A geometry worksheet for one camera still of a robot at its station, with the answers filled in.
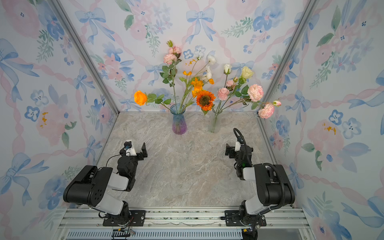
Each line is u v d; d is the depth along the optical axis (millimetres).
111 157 717
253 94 667
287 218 754
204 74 886
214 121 1034
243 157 722
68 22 738
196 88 801
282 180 439
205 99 732
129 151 753
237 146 830
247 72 780
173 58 801
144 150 836
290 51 837
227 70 880
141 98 704
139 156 814
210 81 878
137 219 742
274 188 436
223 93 854
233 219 732
